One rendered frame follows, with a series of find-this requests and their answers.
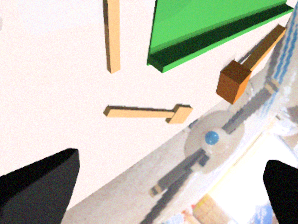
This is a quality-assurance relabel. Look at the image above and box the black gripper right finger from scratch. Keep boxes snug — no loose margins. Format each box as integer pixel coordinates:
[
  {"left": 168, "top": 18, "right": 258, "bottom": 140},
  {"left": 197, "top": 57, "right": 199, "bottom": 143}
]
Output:
[{"left": 262, "top": 159, "right": 298, "bottom": 224}]

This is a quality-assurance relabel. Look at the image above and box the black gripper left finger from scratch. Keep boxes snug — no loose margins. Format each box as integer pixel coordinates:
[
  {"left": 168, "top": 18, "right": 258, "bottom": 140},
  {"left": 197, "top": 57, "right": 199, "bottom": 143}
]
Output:
[{"left": 0, "top": 147, "right": 80, "bottom": 224}]

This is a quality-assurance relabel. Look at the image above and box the green rectangular mat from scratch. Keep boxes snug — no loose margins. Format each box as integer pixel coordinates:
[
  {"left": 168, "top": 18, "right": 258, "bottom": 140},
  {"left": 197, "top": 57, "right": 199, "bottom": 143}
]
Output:
[{"left": 146, "top": 0, "right": 287, "bottom": 67}]

